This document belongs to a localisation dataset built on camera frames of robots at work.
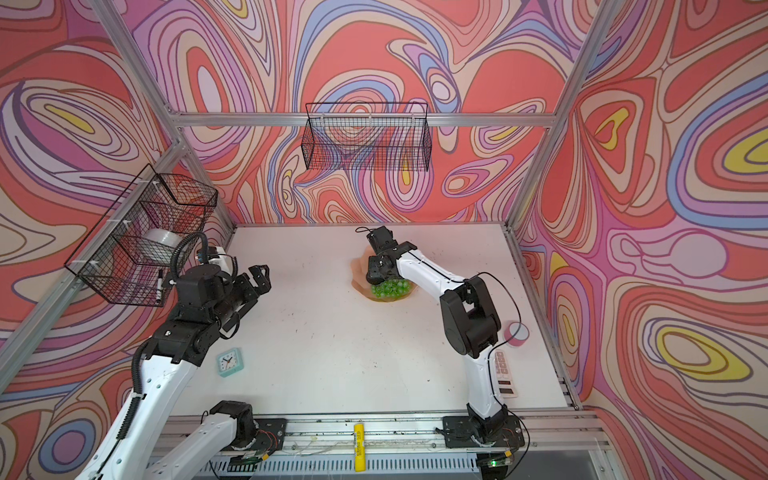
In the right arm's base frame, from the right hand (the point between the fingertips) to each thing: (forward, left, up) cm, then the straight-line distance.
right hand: (384, 274), depth 96 cm
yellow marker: (-47, +7, -5) cm, 48 cm away
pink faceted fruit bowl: (+6, +9, -5) cm, 12 cm away
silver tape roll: (-9, +54, +27) cm, 61 cm away
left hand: (-12, +32, +20) cm, 40 cm away
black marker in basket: (-16, +55, +19) cm, 60 cm away
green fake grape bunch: (-5, -2, -1) cm, 6 cm away
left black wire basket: (-8, +63, +23) cm, 67 cm away
